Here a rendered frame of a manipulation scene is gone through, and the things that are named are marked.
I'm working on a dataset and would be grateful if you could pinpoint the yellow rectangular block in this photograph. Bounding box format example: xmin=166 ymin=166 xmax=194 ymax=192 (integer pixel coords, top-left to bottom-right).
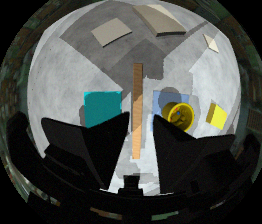
xmin=205 ymin=103 xmax=227 ymax=129

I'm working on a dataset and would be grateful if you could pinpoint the beige flat box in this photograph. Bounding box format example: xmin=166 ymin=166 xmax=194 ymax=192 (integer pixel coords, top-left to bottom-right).
xmin=131 ymin=4 xmax=187 ymax=37

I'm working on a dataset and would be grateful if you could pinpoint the cream flat rectangular slab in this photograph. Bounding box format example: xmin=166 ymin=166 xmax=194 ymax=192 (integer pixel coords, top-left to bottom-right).
xmin=91 ymin=18 xmax=132 ymax=48

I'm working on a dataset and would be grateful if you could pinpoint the cream flat rectangular block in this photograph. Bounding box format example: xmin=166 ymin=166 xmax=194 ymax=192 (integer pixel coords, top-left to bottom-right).
xmin=202 ymin=34 xmax=218 ymax=53

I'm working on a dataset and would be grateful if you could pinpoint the olive-yellow cup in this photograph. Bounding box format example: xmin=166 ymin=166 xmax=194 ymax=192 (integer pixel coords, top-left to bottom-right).
xmin=162 ymin=102 xmax=195 ymax=132

